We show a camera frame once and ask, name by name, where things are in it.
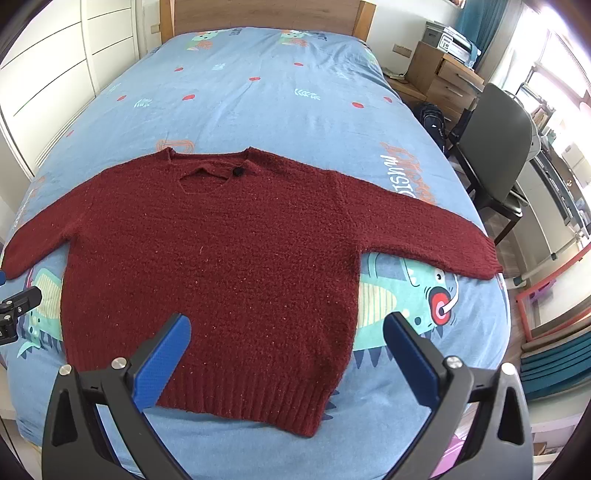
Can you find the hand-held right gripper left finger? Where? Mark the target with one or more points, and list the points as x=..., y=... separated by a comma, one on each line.
x=161, y=364

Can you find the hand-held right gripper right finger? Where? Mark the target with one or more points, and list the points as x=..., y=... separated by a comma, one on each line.
x=415, y=364

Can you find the dark red knit sweater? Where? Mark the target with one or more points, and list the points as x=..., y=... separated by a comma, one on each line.
x=207, y=254

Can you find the pink plastic item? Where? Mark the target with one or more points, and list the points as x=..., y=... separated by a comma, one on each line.
x=450, y=457

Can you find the red framed panel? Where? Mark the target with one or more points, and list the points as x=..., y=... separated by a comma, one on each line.
x=524, y=304

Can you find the teal striped cushion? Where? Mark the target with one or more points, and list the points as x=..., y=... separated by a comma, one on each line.
x=558, y=369

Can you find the white wardrobe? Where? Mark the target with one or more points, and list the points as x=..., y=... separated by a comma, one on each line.
x=55, y=60

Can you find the dark blue bag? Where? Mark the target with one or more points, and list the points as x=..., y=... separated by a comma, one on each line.
x=431, y=124

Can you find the dark grey chair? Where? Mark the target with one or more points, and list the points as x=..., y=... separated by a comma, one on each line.
x=498, y=129

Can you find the bed with blue printed sheet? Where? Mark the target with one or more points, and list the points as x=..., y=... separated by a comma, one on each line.
x=258, y=101

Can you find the wooden drawer cabinet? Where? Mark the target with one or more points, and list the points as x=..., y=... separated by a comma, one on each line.
x=450, y=74

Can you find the white printer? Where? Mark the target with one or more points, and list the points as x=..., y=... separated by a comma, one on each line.
x=459, y=42

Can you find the teal curtain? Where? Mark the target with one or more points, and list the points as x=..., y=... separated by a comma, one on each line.
x=489, y=23

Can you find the wooden headboard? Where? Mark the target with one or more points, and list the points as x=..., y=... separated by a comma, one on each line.
x=258, y=14

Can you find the wall socket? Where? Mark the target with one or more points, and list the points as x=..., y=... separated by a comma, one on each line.
x=401, y=49

